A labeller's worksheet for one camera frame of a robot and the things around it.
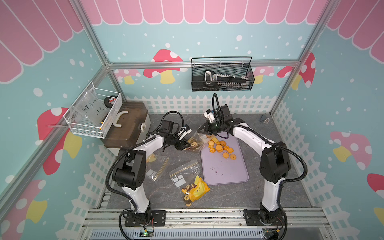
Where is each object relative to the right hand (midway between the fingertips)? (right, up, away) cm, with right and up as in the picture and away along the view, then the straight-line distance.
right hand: (197, 130), depth 85 cm
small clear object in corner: (+53, +9, +31) cm, 62 cm away
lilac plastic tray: (+12, -24, +6) cm, 28 cm away
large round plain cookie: (+14, -11, +12) cm, 22 cm away
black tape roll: (-48, +16, -5) cm, 51 cm away
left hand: (-7, -9, +8) cm, 14 cm away
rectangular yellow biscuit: (+13, -7, +17) cm, 22 cm away
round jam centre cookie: (+23, -17, +10) cm, 30 cm away
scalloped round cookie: (+22, -13, +13) cm, 29 cm away
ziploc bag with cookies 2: (-5, -28, 0) cm, 28 cm away
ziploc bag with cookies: (-26, -22, +6) cm, 35 cm away
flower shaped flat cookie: (+18, -16, +11) cm, 27 cm away
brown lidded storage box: (-38, +3, +2) cm, 39 cm away
